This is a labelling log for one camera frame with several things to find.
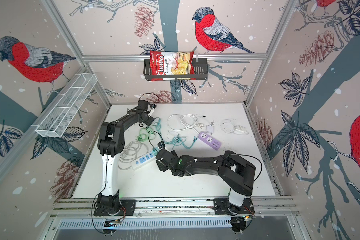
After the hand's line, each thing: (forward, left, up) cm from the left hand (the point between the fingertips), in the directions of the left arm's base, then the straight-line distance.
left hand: (146, 116), depth 108 cm
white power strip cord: (-2, -22, -5) cm, 23 cm away
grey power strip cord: (-26, +6, -3) cm, 26 cm away
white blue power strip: (-34, 0, -2) cm, 34 cm away
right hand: (-35, -14, +1) cm, 38 cm away
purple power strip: (-20, -44, -1) cm, 49 cm away
